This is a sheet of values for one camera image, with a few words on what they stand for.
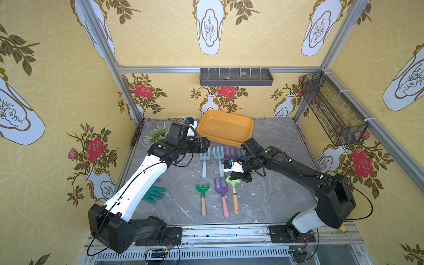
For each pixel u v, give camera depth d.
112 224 0.37
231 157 1.03
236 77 0.93
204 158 1.00
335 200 0.43
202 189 0.88
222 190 0.88
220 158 1.00
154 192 0.86
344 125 0.82
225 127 1.20
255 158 0.62
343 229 0.75
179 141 0.55
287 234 0.66
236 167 0.69
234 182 0.78
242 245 0.72
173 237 0.72
